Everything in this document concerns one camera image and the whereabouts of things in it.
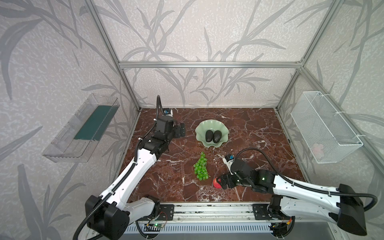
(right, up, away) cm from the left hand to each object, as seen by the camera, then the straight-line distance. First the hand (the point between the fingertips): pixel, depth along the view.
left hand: (177, 120), depth 78 cm
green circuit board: (-8, -50, -7) cm, 51 cm away
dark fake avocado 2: (+23, -11, +21) cm, 33 cm away
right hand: (+23, -28, 0) cm, 36 cm away
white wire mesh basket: (+67, -6, -15) cm, 69 cm away
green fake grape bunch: (+12, -27, +6) cm, 30 cm away
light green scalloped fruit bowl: (+21, -3, +27) cm, 34 cm away
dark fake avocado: (+18, -10, +21) cm, 29 cm away
